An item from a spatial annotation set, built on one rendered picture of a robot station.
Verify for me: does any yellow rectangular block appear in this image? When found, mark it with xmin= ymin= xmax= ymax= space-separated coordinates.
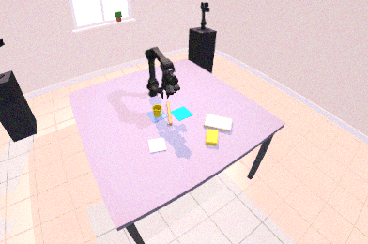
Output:
xmin=206 ymin=130 xmax=218 ymax=146

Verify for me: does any yellow cup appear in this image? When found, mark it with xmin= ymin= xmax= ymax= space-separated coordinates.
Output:
xmin=152 ymin=104 xmax=162 ymax=117

